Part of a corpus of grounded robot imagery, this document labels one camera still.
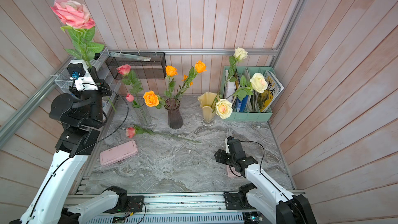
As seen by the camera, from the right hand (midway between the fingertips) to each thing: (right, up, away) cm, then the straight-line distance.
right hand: (218, 153), depth 87 cm
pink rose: (-50, +43, -1) cm, 66 cm away
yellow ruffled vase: (-6, +31, +8) cm, 32 cm away
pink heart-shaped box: (-59, 0, +2) cm, 59 cm away
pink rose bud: (-47, +32, -10) cm, 57 cm away
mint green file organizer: (+27, +23, +19) cm, 40 cm away
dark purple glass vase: (-27, +19, +17) cm, 37 cm away
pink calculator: (+7, -5, -14) cm, 17 cm away
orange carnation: (-21, +37, -3) cm, 42 cm away
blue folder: (+16, +28, +9) cm, 33 cm away
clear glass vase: (-47, +31, +5) cm, 56 cm away
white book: (+7, +38, +2) cm, 39 cm away
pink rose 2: (-54, +11, +8) cm, 56 cm away
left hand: (-48, +39, -34) cm, 71 cm away
